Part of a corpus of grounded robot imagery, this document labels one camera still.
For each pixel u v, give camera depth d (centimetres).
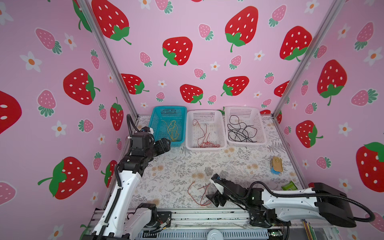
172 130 110
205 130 110
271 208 55
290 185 84
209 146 101
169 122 111
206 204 79
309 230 70
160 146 66
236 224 73
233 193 56
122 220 41
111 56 86
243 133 108
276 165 95
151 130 70
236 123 116
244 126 114
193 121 113
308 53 85
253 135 107
